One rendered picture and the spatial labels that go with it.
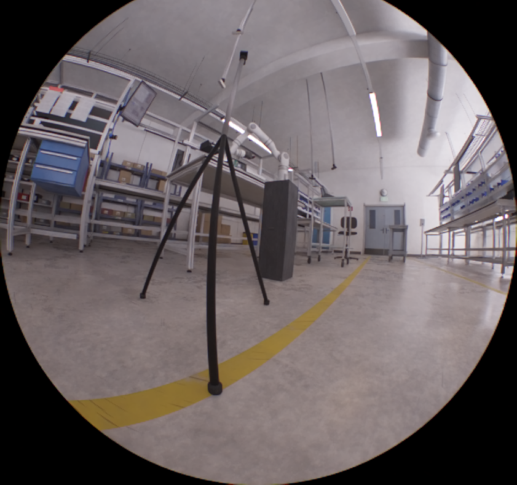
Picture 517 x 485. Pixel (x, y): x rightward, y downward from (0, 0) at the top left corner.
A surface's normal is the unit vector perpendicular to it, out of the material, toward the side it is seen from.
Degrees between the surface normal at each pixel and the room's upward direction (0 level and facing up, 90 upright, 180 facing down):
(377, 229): 90
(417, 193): 90
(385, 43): 180
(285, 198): 90
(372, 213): 90
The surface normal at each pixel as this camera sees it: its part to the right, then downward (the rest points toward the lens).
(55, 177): 0.78, 0.01
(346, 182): -0.62, -0.11
